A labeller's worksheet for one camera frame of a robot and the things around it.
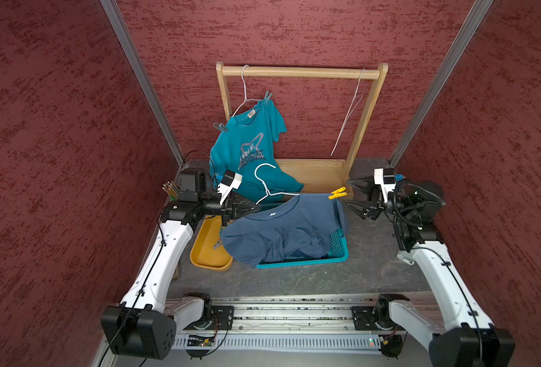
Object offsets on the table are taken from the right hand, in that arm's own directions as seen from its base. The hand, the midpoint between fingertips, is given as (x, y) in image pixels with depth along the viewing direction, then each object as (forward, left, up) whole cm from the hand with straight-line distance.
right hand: (343, 195), depth 65 cm
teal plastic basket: (-5, -3, -29) cm, 29 cm away
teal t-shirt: (+32, +31, -7) cm, 45 cm away
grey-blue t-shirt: (0, +13, -18) cm, 23 cm away
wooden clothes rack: (+36, -2, -33) cm, 49 cm away
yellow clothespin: (+1, +1, 0) cm, 2 cm away
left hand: (-4, +25, -1) cm, 26 cm away
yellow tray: (-3, +49, -32) cm, 59 cm away
